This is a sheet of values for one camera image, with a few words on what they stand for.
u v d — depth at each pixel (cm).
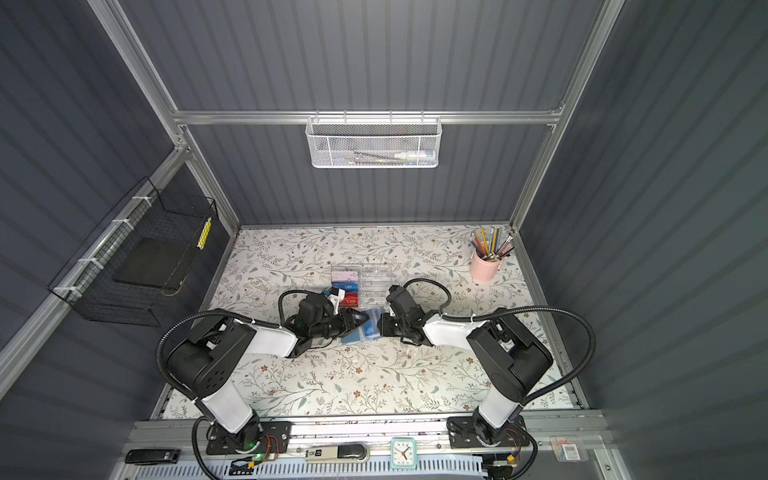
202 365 47
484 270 101
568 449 70
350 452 67
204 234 83
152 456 69
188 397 50
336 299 86
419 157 87
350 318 83
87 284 62
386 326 81
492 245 99
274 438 72
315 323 75
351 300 96
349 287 96
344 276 96
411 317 72
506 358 46
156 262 75
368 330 89
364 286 101
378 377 83
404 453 69
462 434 73
